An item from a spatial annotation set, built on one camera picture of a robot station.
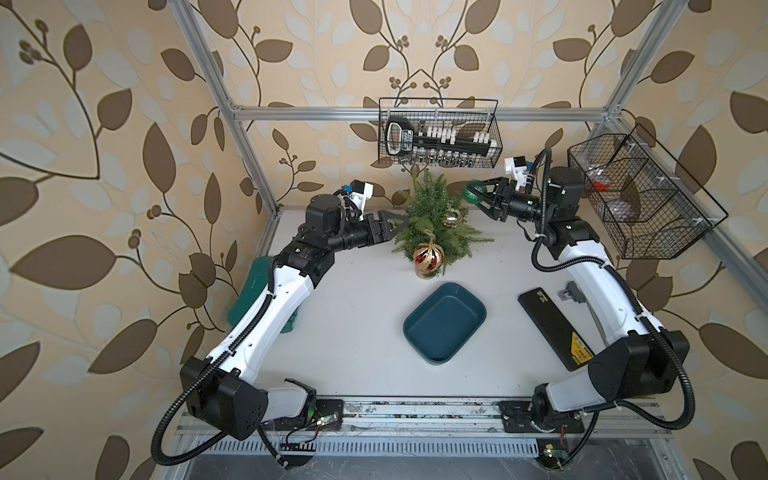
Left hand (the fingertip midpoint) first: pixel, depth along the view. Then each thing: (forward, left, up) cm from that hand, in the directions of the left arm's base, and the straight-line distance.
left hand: (396, 219), depth 67 cm
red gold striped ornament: (-5, -8, -7) cm, 12 cm away
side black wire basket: (+7, -63, -2) cm, 64 cm away
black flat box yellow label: (-12, -48, -36) cm, 61 cm away
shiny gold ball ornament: (+6, -14, -6) cm, 17 cm away
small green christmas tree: (+6, -10, -5) cm, 13 cm away
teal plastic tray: (-9, -14, -37) cm, 40 cm away
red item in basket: (+18, -56, -3) cm, 59 cm away
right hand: (+7, -17, +2) cm, 18 cm away
